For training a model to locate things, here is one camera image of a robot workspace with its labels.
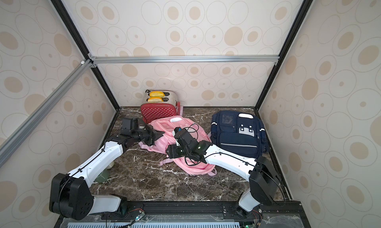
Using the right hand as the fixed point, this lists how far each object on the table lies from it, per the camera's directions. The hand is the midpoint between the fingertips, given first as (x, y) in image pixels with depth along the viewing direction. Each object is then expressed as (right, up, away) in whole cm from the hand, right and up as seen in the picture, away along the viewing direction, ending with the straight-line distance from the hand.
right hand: (169, 154), depth 77 cm
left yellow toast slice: (-13, +36, +23) cm, 44 cm away
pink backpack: (-4, +15, +14) cm, 21 cm away
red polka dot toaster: (-16, +24, +23) cm, 37 cm away
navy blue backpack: (+43, +9, +23) cm, 50 cm away
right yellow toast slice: (-13, +31, +20) cm, 39 cm away
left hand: (-1, +13, 0) cm, 13 cm away
